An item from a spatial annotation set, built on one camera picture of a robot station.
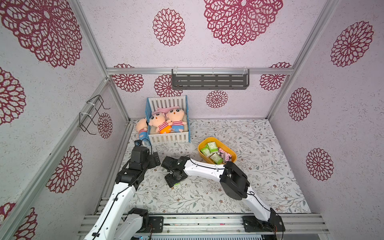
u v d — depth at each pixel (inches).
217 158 37.3
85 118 28.7
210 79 36.3
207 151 38.5
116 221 16.6
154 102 43.1
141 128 41.3
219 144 39.2
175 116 40.2
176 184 31.1
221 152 38.4
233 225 29.8
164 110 44.0
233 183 20.8
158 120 40.3
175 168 25.6
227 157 37.0
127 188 18.9
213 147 38.3
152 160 27.7
